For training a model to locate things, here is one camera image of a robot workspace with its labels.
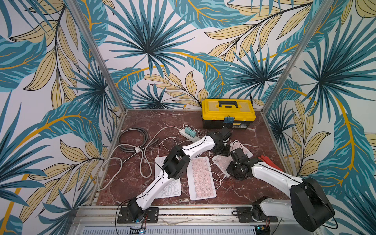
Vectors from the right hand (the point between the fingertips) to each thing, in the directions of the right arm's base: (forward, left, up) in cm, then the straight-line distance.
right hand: (228, 171), depth 88 cm
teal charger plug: (+25, +21, +7) cm, 33 cm away
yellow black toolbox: (+33, -8, +16) cm, 37 cm away
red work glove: (+5, -27, 0) cm, 27 cm away
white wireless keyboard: (-9, +33, 0) cm, 34 cm away
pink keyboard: (-5, +17, -1) cm, 18 cm away
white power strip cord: (+13, +54, +4) cm, 56 cm away
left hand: (+9, -1, +2) cm, 9 cm away
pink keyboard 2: (+7, +2, 0) cm, 7 cm away
